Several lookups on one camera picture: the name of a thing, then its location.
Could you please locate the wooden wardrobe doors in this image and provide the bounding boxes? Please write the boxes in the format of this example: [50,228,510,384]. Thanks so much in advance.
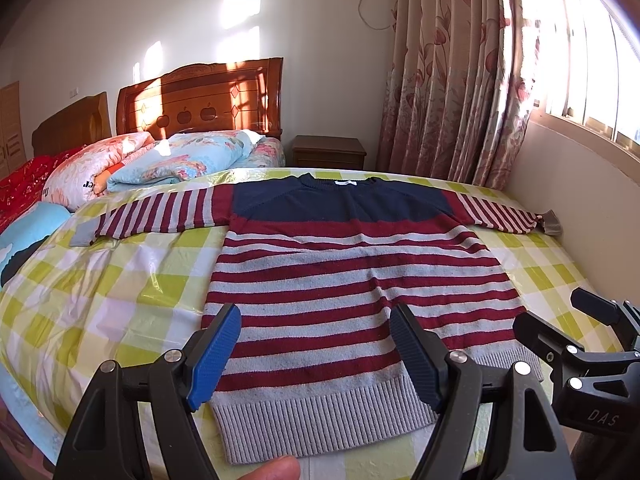
[0,81,27,179]

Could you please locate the dark wooden nightstand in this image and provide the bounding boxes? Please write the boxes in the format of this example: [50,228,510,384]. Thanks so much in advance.
[291,136,367,170]

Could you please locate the person's thumb tip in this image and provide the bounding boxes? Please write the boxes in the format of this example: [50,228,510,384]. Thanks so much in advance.
[240,455,300,480]

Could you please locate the light blue floral quilt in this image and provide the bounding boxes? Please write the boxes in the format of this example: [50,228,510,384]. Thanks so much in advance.
[106,129,264,193]

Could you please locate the striped red grey navy sweater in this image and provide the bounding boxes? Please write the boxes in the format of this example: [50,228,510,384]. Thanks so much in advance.
[72,174,540,465]

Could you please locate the window with white bars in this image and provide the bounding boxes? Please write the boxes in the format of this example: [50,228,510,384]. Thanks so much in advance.
[533,0,639,156]

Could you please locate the carved wooden headboard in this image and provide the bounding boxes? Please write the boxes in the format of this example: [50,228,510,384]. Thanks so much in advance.
[115,58,283,140]

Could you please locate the pink floral pillow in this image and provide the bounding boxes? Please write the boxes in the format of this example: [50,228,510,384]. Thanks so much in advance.
[41,131,155,211]

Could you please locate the pink floral curtain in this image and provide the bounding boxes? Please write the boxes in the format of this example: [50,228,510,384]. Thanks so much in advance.
[376,0,542,190]

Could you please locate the light blue cartoon pillow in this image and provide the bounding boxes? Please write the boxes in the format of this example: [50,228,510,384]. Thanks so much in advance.
[1,202,70,286]

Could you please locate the plain wooden headboard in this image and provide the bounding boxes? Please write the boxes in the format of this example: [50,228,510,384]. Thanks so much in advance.
[32,91,112,156]

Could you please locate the red patterned blanket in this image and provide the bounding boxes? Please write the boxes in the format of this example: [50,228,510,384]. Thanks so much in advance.
[0,145,84,232]

